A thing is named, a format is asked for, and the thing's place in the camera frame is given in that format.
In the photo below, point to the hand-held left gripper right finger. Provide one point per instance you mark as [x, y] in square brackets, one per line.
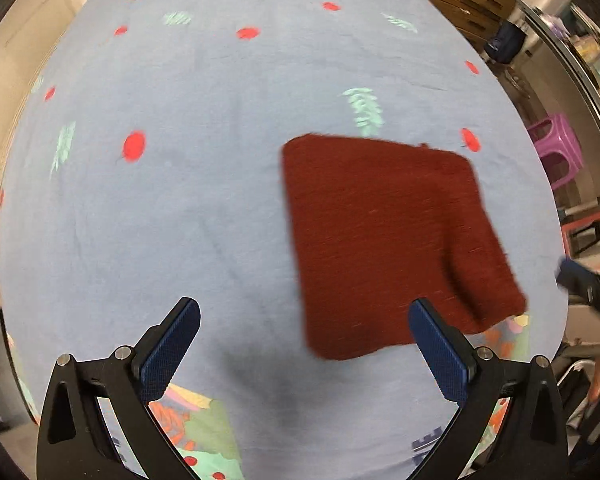
[442, 355]

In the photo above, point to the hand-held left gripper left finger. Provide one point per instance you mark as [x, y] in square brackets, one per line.
[172, 345]

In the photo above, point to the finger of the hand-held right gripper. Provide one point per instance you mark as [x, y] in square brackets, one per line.
[575, 272]

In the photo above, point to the dark red knitted sweater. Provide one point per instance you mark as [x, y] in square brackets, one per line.
[380, 240]

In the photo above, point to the purple plastic stool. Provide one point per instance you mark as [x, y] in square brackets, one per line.
[557, 145]

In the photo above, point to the blue printed bed sheet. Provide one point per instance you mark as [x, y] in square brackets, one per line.
[180, 185]

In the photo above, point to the grey desk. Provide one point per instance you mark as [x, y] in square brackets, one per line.
[587, 80]

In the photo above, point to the dark blue bag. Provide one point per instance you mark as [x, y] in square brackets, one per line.
[505, 42]

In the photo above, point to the wooden bedside cabinet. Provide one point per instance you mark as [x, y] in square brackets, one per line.
[465, 17]

